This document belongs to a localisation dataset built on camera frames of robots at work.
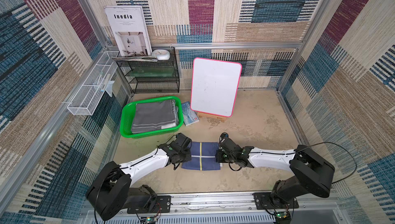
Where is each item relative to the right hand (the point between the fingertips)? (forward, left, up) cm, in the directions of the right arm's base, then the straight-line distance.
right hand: (214, 154), depth 88 cm
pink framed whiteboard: (+34, -1, +20) cm, 40 cm away
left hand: (-1, +14, +1) cm, 14 cm away
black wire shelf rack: (+39, +31, +25) cm, 55 cm away
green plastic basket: (+26, +56, +5) cm, 62 cm away
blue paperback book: (+26, +15, 0) cm, 30 cm away
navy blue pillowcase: (-1, +6, 0) cm, 6 cm away
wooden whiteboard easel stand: (+22, -7, +3) cm, 23 cm away
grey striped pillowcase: (+24, +36, +5) cm, 44 cm away
